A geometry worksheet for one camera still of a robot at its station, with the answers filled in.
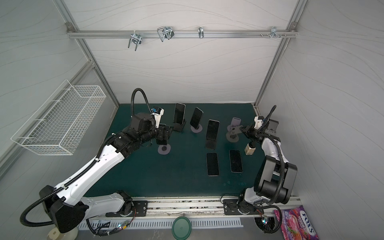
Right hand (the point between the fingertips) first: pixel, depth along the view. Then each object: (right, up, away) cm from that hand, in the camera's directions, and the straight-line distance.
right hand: (243, 124), depth 88 cm
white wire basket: (-93, +1, -19) cm, 95 cm away
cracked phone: (-19, -24, 0) cm, 31 cm away
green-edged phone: (-5, -22, 0) cm, 22 cm away
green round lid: (-35, -41, -28) cm, 61 cm away
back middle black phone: (-28, +4, +11) cm, 31 cm away
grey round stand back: (-28, -5, +16) cm, 33 cm away
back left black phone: (-40, +7, +11) cm, 42 cm away
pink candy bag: (+18, -45, -20) cm, 53 cm away
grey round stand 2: (-6, -7, +4) cm, 10 cm away
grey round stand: (-50, -17, +7) cm, 53 cm away
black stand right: (-19, -14, +11) cm, 26 cm away
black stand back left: (-42, -3, +20) cm, 46 cm away
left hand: (-43, +2, -14) cm, 45 cm away
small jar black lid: (+5, -12, 0) cm, 13 cm away
